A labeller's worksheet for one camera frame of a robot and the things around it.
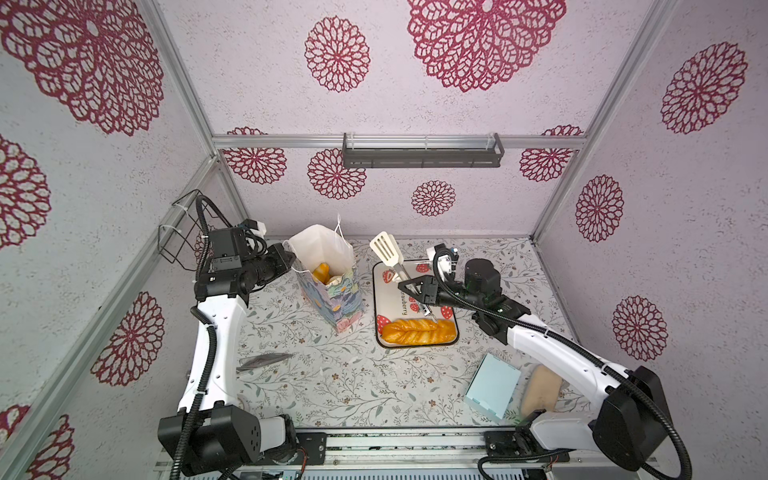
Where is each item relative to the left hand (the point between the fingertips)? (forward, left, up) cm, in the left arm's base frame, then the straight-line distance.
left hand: (295, 261), depth 76 cm
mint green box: (-23, -52, -27) cm, 63 cm away
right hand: (-8, -26, +1) cm, 28 cm away
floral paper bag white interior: (-4, -11, -11) cm, 16 cm away
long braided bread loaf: (-7, -33, -25) cm, 42 cm away
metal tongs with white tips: (0, -23, +4) cm, 24 cm away
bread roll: (+12, -2, -20) cm, 24 cm away
